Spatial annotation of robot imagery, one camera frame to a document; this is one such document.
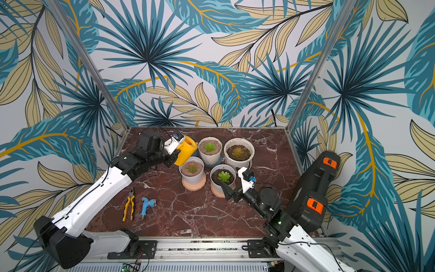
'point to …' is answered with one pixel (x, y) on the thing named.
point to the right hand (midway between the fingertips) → (229, 174)
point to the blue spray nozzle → (152, 203)
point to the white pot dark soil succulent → (225, 173)
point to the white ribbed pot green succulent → (210, 149)
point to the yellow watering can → (187, 147)
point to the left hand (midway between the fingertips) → (176, 151)
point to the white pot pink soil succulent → (191, 170)
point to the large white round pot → (238, 152)
